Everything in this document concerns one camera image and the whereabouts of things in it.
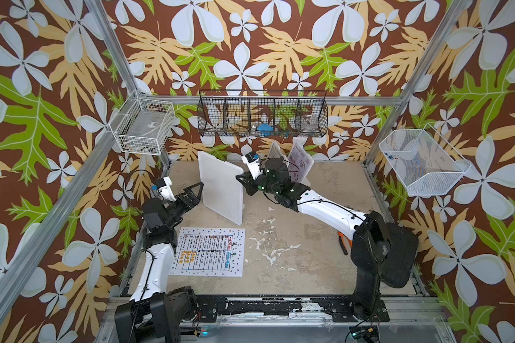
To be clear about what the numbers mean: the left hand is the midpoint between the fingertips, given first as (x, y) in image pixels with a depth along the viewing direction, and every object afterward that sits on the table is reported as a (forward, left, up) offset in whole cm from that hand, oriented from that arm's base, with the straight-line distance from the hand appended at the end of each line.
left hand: (198, 185), depth 77 cm
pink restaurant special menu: (+23, -42, -12) cm, 49 cm away
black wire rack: (+38, -24, +5) cm, 46 cm away
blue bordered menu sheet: (+28, -30, -8) cm, 42 cm away
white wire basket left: (+24, +24, +8) cm, 35 cm away
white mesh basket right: (+10, -87, +2) cm, 88 cm away
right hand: (+5, -14, +1) cm, 15 cm away
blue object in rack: (+31, -25, +2) cm, 40 cm away
